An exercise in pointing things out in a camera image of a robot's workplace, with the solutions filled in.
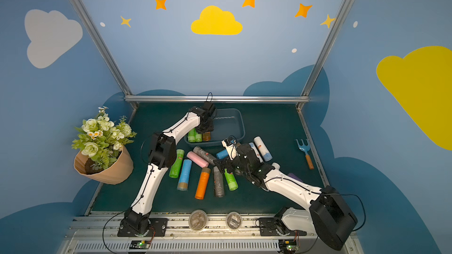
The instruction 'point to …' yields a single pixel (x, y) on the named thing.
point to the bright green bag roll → (231, 180)
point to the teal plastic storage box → (227, 122)
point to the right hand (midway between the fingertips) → (224, 153)
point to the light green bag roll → (198, 137)
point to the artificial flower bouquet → (100, 142)
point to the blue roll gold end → (222, 154)
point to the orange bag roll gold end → (206, 136)
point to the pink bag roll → (198, 159)
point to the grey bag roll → (219, 182)
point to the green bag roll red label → (175, 170)
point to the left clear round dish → (198, 220)
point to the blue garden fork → (306, 147)
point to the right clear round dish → (233, 220)
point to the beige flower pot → (117, 173)
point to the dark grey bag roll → (203, 154)
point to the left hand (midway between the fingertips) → (211, 128)
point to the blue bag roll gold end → (183, 181)
